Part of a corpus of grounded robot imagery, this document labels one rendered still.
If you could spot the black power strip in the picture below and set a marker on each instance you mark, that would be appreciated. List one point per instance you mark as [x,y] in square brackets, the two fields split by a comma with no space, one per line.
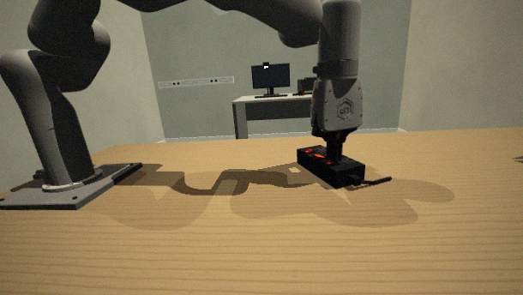
[344,173]

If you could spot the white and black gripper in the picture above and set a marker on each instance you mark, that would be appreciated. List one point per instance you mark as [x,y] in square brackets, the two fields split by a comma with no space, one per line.
[336,105]

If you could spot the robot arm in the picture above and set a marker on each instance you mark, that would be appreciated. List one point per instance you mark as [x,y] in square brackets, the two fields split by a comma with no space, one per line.
[68,30]

